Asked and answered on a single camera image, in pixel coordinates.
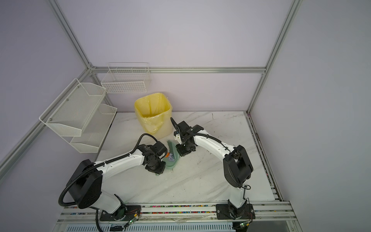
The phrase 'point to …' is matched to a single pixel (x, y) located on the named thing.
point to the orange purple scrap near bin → (170, 157)
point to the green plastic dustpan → (170, 165)
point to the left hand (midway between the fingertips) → (159, 172)
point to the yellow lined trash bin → (154, 111)
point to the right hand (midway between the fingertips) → (179, 153)
